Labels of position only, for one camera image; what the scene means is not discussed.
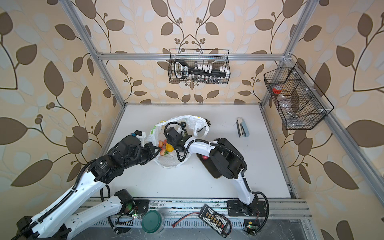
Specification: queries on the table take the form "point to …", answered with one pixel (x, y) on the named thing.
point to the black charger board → (214, 221)
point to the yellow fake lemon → (169, 147)
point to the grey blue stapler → (242, 128)
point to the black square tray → (209, 165)
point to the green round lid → (151, 221)
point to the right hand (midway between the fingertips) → (173, 138)
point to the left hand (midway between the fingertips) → (163, 148)
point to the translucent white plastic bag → (192, 125)
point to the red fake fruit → (205, 157)
